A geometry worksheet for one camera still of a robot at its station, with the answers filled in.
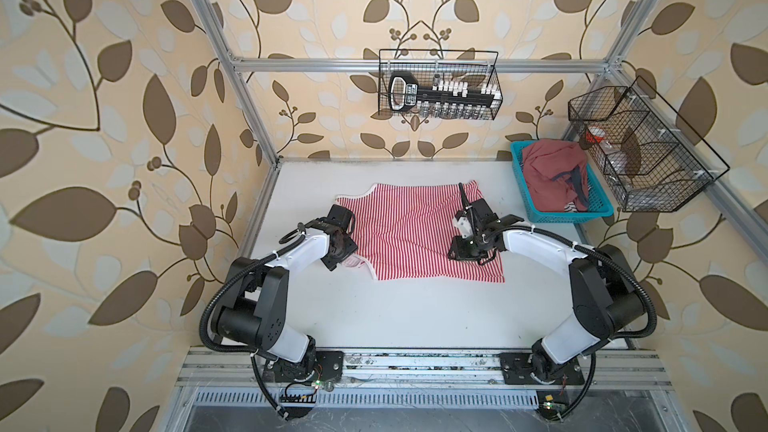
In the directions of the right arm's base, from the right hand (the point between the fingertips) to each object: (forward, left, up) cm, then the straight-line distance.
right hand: (454, 257), depth 89 cm
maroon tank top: (+30, -42, +3) cm, 51 cm away
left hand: (+4, +32, 0) cm, 32 cm away
